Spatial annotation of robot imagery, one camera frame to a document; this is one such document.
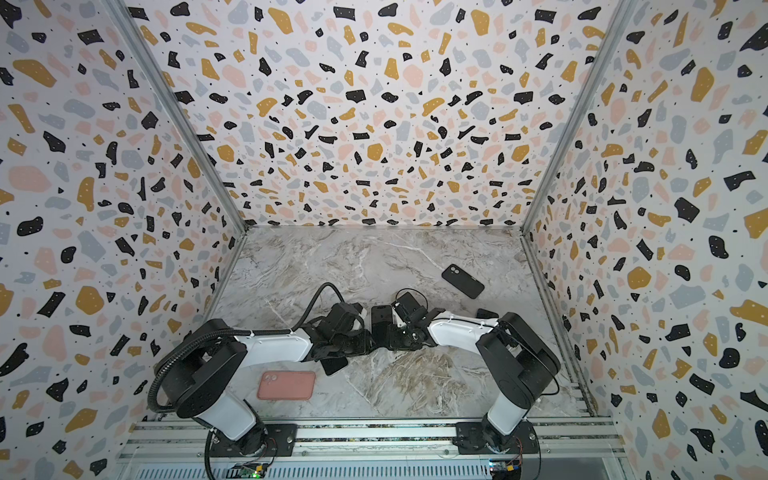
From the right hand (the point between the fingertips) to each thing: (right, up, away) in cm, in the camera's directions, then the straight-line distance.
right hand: (382, 340), depth 88 cm
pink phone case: (-27, -12, -4) cm, 29 cm away
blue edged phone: (+34, +6, +10) cm, 35 cm away
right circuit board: (+30, -26, -16) cm, 43 cm away
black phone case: (+28, +16, +18) cm, 37 cm away
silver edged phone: (-15, -7, 0) cm, 17 cm away
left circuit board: (-30, -26, -18) cm, 44 cm away
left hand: (-1, -1, -1) cm, 2 cm away
